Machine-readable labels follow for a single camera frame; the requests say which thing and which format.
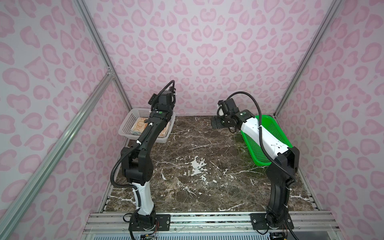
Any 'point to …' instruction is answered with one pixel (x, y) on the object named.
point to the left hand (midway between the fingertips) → (157, 98)
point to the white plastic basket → (125, 130)
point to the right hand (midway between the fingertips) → (219, 119)
